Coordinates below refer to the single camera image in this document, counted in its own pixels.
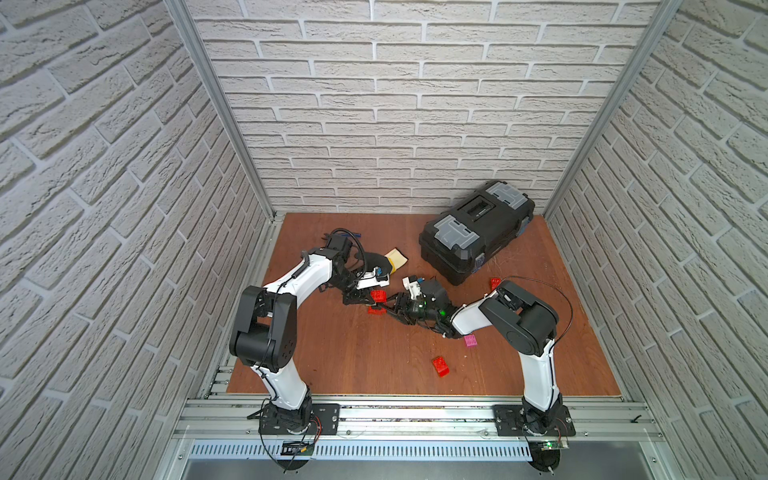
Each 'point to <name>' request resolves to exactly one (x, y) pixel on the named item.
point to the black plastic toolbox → (455, 243)
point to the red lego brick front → (441, 367)
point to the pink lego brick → (470, 340)
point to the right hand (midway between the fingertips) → (385, 306)
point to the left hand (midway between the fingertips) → (371, 289)
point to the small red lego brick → (380, 311)
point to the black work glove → (372, 260)
